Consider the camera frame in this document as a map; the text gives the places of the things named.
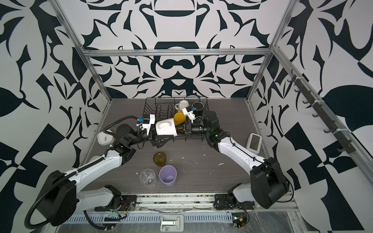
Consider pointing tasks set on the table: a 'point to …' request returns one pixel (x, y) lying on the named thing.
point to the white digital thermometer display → (254, 143)
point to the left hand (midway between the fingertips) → (172, 125)
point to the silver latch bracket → (172, 223)
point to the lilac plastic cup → (167, 174)
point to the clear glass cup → (148, 177)
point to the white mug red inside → (166, 126)
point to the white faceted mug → (181, 104)
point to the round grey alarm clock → (94, 158)
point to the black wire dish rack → (163, 108)
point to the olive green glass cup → (160, 158)
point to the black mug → (199, 106)
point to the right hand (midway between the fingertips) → (173, 131)
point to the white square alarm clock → (104, 139)
